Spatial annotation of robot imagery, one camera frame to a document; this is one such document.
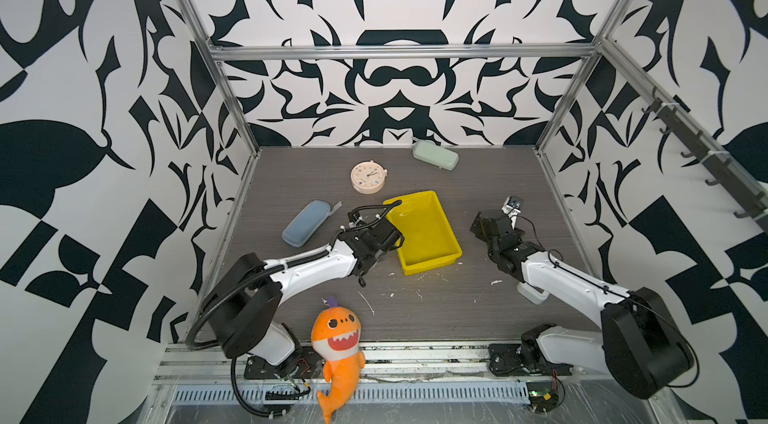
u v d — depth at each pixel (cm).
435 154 117
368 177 108
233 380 70
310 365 73
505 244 67
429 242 95
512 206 76
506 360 74
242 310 43
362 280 72
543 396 71
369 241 66
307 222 97
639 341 42
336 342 70
